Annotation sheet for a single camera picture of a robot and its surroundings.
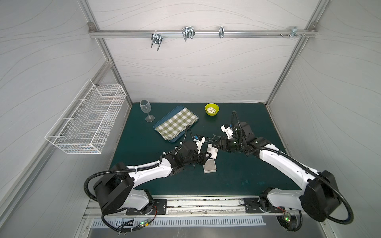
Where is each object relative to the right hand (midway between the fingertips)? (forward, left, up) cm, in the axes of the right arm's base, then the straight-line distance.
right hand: (214, 144), depth 78 cm
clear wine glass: (+30, +46, -5) cm, 56 cm away
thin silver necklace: (+14, 0, -17) cm, 22 cm away
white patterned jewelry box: (-6, +1, -15) cm, 17 cm away
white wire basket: (-1, +62, +16) cm, 64 cm away
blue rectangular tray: (+31, +34, -15) cm, 48 cm away
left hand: (-5, +2, -4) cm, 6 cm away
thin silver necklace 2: (+16, -2, -16) cm, 23 cm away
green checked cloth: (+24, +26, -16) cm, 38 cm away
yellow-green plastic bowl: (+42, -3, -13) cm, 44 cm away
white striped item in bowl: (+37, 0, -13) cm, 39 cm away
